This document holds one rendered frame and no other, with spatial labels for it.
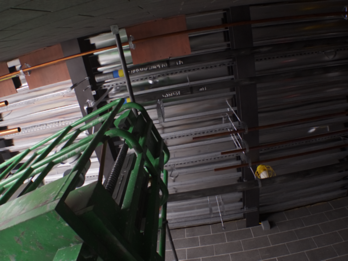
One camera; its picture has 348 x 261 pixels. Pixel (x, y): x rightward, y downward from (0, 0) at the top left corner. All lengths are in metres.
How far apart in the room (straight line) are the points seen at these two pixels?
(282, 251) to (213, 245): 0.98
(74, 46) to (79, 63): 0.20
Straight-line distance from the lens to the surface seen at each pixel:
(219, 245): 3.74
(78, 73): 2.79
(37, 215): 0.77
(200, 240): 3.83
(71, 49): 2.78
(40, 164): 1.40
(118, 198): 1.11
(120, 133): 1.27
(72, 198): 0.91
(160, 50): 2.76
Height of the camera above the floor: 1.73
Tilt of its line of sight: 66 degrees up
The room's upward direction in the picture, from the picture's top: straight up
